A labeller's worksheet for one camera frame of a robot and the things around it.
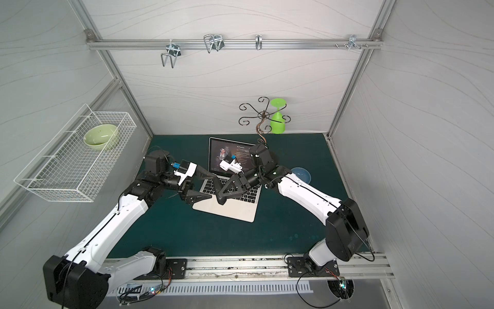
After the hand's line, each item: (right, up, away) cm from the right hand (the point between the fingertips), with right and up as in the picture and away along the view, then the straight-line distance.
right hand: (219, 198), depth 63 cm
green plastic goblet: (+22, +28, +21) cm, 41 cm away
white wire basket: (-53, +10, +2) cm, 54 cm away
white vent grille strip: (-4, -35, +7) cm, 36 cm away
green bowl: (-49, +22, +10) cm, 54 cm away
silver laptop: (+2, +13, +2) cm, 13 cm away
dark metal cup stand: (+16, +32, +23) cm, 43 cm away
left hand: (-2, +4, +1) cm, 4 cm away
